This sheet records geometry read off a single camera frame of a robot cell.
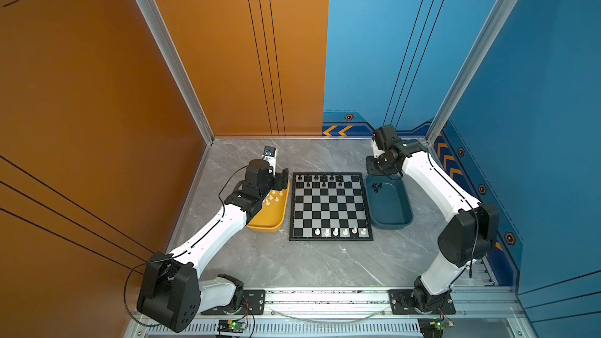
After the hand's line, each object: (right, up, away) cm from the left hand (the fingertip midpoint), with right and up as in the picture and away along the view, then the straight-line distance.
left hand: (277, 165), depth 84 cm
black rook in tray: (+42, -9, +16) cm, 46 cm away
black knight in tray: (+40, -11, +16) cm, 44 cm away
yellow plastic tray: (-4, -21, +11) cm, 24 cm away
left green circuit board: (-12, -49, -13) cm, 52 cm away
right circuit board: (+49, -49, -14) cm, 70 cm away
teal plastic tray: (+44, -15, +11) cm, 48 cm away
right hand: (+34, -1, +3) cm, 34 cm away
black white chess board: (+19, -17, +10) cm, 28 cm away
